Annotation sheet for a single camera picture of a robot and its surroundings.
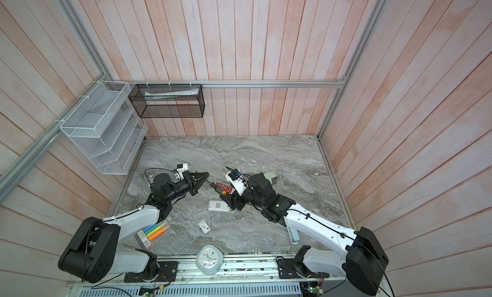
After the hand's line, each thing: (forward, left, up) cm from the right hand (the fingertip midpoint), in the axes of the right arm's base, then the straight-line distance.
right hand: (226, 190), depth 75 cm
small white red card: (-9, +11, -18) cm, 23 cm away
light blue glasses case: (-11, -28, -16) cm, 34 cm away
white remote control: (+1, +5, -18) cm, 19 cm away
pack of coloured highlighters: (-14, +34, -17) cm, 41 cm away
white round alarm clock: (-22, +6, -17) cm, 28 cm away
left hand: (+6, +8, 0) cm, 10 cm away
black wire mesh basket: (+39, +30, +15) cm, 51 cm away
